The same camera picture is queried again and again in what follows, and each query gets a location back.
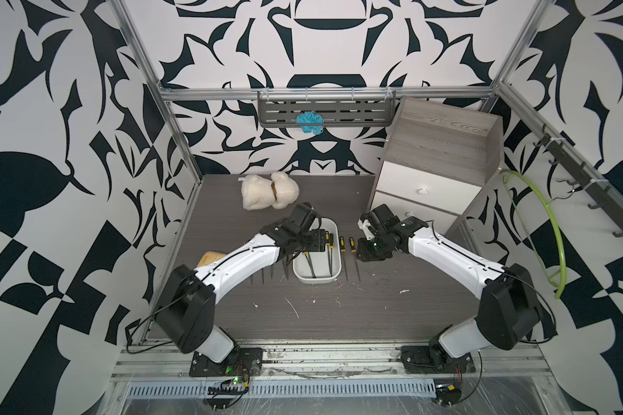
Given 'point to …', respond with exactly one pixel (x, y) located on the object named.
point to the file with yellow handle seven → (343, 250)
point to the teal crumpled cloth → (311, 117)
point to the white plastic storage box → (319, 267)
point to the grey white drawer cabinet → (433, 165)
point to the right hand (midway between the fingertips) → (358, 251)
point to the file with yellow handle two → (330, 243)
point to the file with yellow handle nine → (262, 269)
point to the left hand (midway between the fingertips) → (318, 235)
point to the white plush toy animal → (259, 193)
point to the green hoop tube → (561, 293)
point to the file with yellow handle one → (310, 263)
